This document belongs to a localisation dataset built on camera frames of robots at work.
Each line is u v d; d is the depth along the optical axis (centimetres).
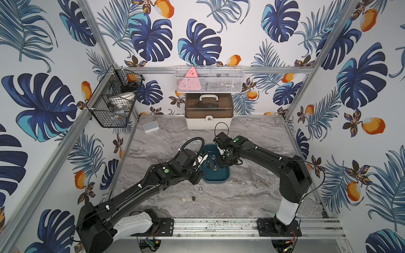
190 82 89
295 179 47
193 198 82
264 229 73
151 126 113
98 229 38
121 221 51
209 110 103
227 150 63
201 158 67
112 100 80
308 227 77
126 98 80
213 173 93
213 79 101
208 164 97
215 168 92
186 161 56
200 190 84
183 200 82
